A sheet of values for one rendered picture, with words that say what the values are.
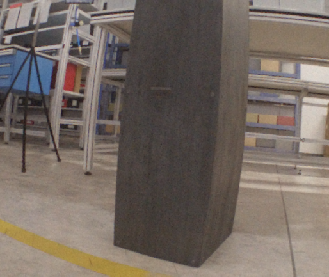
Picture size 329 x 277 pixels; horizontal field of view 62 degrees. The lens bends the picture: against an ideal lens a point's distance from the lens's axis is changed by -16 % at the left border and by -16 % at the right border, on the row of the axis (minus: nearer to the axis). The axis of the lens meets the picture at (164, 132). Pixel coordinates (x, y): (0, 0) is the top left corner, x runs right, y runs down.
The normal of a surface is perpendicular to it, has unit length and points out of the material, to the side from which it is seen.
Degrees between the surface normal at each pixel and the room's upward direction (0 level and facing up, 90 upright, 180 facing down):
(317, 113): 90
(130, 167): 90
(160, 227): 90
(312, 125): 90
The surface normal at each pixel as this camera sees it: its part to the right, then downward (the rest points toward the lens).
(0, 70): -0.33, -0.02
